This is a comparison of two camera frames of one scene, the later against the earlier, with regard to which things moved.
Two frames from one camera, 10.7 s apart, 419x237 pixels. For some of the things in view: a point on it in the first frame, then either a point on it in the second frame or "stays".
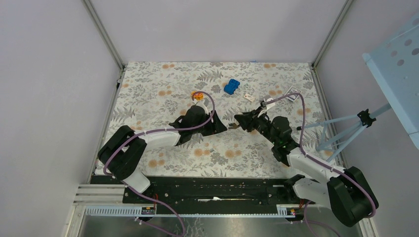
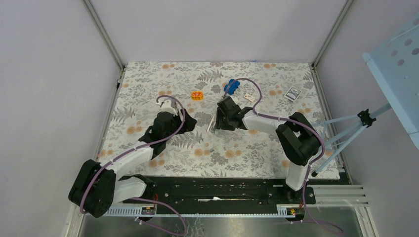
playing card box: x=293 y=90 stays
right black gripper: x=248 y=120 -> x=219 y=123
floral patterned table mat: x=233 y=117 stays
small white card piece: x=249 y=98 stays
